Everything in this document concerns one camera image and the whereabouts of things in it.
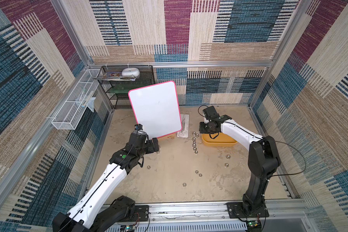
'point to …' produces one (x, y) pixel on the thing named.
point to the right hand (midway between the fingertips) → (202, 127)
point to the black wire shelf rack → (117, 92)
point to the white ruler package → (184, 133)
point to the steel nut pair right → (200, 175)
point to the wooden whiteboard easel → (171, 137)
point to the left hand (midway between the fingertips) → (150, 141)
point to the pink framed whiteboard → (156, 108)
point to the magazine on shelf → (116, 76)
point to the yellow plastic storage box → (217, 139)
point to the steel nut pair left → (196, 171)
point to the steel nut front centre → (184, 184)
